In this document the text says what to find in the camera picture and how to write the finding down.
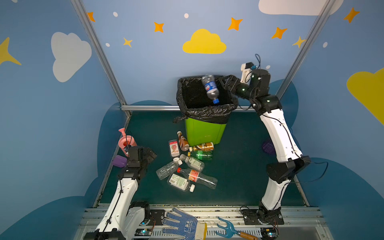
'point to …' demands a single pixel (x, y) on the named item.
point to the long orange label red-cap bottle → (196, 176)
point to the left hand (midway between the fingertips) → (150, 154)
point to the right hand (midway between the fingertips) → (227, 77)
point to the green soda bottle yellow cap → (200, 154)
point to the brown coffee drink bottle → (183, 143)
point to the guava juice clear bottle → (174, 148)
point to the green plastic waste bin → (200, 132)
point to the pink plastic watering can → (125, 140)
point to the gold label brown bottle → (206, 146)
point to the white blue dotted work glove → (188, 227)
